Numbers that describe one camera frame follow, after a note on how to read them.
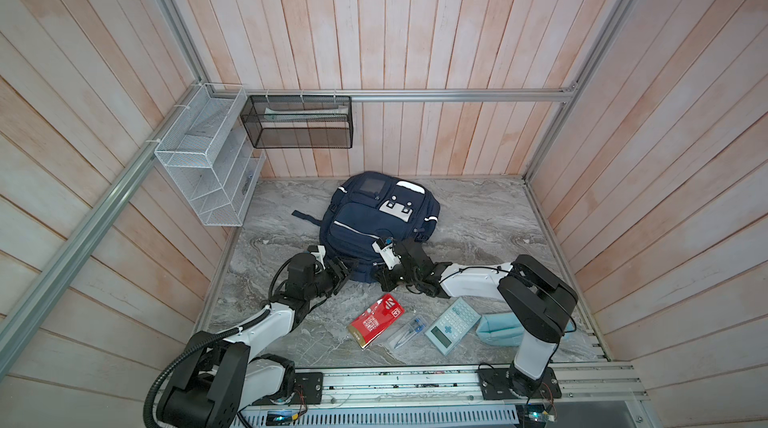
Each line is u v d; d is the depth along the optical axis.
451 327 0.82
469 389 0.74
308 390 0.73
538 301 0.48
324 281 0.76
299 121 0.90
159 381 0.38
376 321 0.84
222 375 0.42
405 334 0.82
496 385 0.73
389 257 0.80
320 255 0.82
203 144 0.78
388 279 0.78
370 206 1.01
